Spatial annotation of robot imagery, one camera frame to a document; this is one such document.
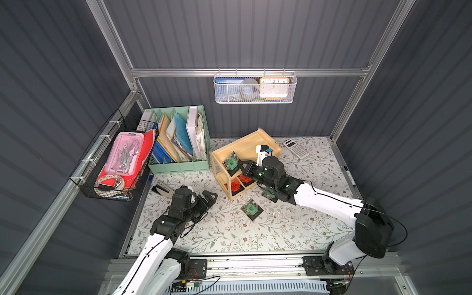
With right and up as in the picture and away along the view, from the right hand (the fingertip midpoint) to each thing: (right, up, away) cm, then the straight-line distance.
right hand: (241, 160), depth 76 cm
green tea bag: (-4, -2, +3) cm, 5 cm away
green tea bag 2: (+5, -24, +14) cm, 28 cm away
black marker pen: (+64, -10, +31) cm, 72 cm away
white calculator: (+35, +6, +39) cm, 52 cm away
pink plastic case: (-46, +3, -3) cm, 47 cm away
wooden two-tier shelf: (+2, +7, +14) cm, 15 cm away
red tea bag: (-3, -15, +20) cm, 25 cm away
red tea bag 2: (+3, -11, +22) cm, 25 cm away
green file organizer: (-41, +22, +22) cm, 52 cm away
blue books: (-42, +3, +21) cm, 47 cm away
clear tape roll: (-45, -9, -9) cm, 47 cm away
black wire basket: (-52, -5, -15) cm, 54 cm away
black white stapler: (-40, -16, +19) cm, 47 cm away
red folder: (-40, +8, +2) cm, 41 cm away
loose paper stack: (-20, +11, +13) cm, 26 cm away
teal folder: (-31, +14, +19) cm, 38 cm away
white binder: (-25, +15, +16) cm, 33 cm away
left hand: (-13, -17, +1) cm, 21 cm away
